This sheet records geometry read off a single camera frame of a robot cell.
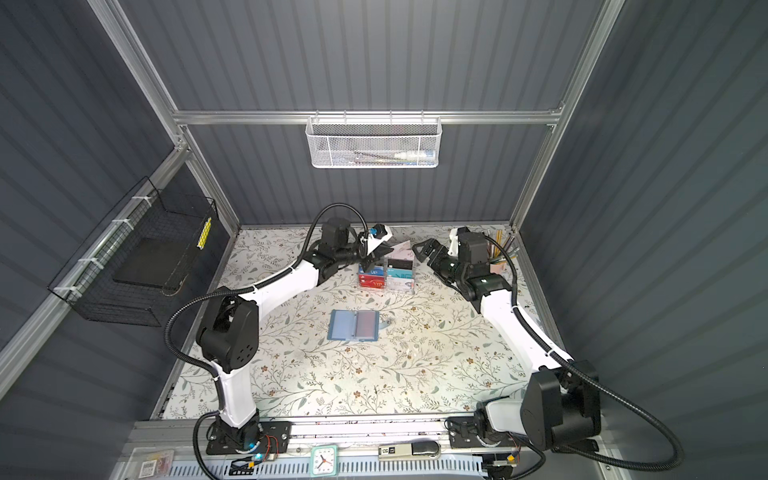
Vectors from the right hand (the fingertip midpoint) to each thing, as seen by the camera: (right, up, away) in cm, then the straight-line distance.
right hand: (424, 256), depth 81 cm
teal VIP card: (-6, -6, +18) cm, 20 cm away
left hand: (-10, +3, +6) cm, 12 cm away
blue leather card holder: (-21, -22, +13) cm, 33 cm away
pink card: (-6, +1, +9) cm, 11 cm away
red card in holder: (-17, -22, +12) cm, 30 cm away
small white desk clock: (-25, -48, -12) cm, 55 cm away
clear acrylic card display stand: (-8, -10, +19) cm, 23 cm away
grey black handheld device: (-3, -44, -13) cm, 46 cm away
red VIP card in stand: (-16, -9, +19) cm, 26 cm away
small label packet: (-64, -48, -12) cm, 81 cm away
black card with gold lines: (-6, -3, +18) cm, 19 cm away
